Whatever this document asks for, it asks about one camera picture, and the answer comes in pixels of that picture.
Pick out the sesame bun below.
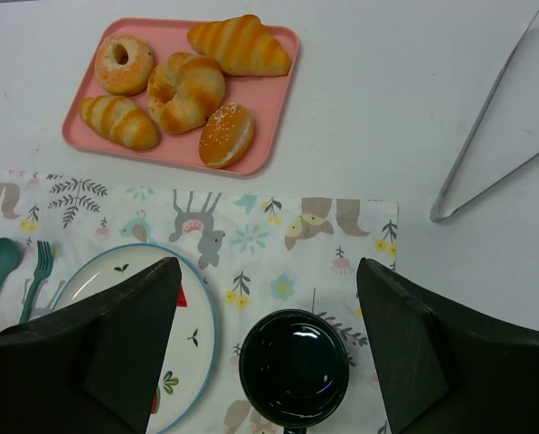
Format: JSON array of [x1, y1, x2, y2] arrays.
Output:
[[198, 103, 255, 169]]

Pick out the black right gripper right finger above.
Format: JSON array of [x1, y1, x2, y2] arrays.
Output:
[[356, 259, 539, 433]]

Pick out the sugared ring donut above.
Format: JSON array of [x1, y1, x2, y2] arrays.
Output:
[[94, 33, 156, 96]]

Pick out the large curled croissant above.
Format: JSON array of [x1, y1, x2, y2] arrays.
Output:
[[147, 52, 225, 135]]

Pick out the pink plastic tray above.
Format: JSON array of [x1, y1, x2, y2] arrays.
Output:
[[62, 14, 299, 175]]

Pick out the striped croissant at tray front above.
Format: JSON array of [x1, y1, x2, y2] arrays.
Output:
[[78, 95, 160, 151]]

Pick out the white plate with blue rim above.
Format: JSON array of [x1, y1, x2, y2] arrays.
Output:
[[53, 243, 218, 433]]

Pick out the patterned animal placemat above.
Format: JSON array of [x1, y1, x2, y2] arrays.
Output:
[[0, 170, 397, 433]]

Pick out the dark green mug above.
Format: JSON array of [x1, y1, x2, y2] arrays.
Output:
[[239, 309, 349, 433]]

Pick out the striped croissant at tray back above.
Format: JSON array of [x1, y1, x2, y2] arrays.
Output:
[[187, 14, 291, 77]]

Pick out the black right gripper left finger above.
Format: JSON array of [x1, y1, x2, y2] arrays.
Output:
[[0, 257, 182, 433]]

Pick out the teal fork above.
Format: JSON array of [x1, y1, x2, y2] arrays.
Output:
[[20, 241, 54, 324]]

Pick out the teal spoon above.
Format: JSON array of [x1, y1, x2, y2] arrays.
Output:
[[0, 238, 23, 293]]

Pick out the striped croissant at tray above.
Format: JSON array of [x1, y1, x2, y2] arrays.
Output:
[[187, 14, 291, 77], [78, 95, 160, 151]]

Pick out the metal tongs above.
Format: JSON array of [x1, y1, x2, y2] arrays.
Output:
[[429, 8, 539, 224]]

